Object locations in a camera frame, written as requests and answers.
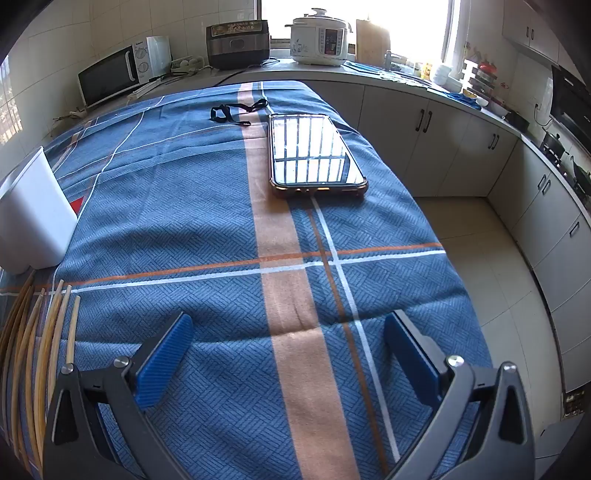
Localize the stack of white bowls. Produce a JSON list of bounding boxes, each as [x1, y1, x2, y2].
[[431, 64, 462, 90]]

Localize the white spice rack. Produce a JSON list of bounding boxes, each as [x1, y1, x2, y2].
[[462, 58, 502, 100]]

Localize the white kitchen base cabinets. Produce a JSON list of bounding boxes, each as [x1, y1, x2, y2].
[[305, 78, 591, 393]]

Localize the black cooking pot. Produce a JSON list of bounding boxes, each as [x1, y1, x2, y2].
[[570, 157, 591, 197]]

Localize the black smartphone with brown case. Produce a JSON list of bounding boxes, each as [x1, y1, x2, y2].
[[268, 113, 369, 199]]

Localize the pile of bamboo chopsticks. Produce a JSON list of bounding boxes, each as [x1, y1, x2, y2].
[[0, 272, 81, 476]]

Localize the kitchen window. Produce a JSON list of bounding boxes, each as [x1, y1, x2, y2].
[[256, 0, 455, 61]]

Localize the white power strip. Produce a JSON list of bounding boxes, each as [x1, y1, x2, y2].
[[131, 75, 164, 99]]

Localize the blue plaid tablecloth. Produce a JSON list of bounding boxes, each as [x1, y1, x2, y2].
[[0, 80, 492, 480]]

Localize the white microwave oven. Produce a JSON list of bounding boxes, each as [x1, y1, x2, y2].
[[78, 36, 172, 109]]

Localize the white electric pressure cooker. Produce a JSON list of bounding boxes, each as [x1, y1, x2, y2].
[[285, 8, 354, 68]]

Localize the black lanyard strap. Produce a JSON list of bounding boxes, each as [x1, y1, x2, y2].
[[210, 98, 269, 127]]

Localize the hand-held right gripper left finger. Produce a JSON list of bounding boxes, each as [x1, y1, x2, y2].
[[44, 311, 195, 480]]

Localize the bowl of white eggs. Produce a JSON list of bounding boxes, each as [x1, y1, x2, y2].
[[171, 55, 206, 75]]

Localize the blue drain tray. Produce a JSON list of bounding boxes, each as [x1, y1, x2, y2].
[[344, 60, 430, 86]]

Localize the white plastic utensil holder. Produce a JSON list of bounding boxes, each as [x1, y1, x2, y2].
[[0, 146, 78, 275]]

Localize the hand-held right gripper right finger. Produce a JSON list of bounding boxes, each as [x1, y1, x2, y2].
[[384, 309, 539, 480]]

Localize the wooden cutting board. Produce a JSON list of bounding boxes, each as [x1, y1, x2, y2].
[[355, 18, 393, 65]]

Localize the black power cable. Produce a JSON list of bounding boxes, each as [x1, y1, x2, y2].
[[216, 59, 280, 86]]

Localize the blue dish cloth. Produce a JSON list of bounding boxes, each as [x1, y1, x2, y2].
[[445, 91, 481, 110]]

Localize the black rice cooker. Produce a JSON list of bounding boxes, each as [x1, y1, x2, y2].
[[206, 19, 271, 71]]

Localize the white wall cabinets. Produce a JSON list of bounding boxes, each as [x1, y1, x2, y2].
[[501, 0, 578, 65]]

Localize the black range hood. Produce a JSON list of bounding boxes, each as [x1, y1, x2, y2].
[[549, 65, 591, 153]]

